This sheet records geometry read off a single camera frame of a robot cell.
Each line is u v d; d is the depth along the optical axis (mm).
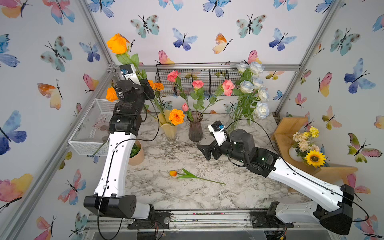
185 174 887
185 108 827
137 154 845
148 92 571
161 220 748
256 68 743
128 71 506
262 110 724
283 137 969
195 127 928
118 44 494
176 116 707
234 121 986
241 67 814
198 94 886
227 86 752
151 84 792
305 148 757
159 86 845
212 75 956
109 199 377
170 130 906
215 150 556
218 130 540
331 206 391
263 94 795
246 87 772
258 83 800
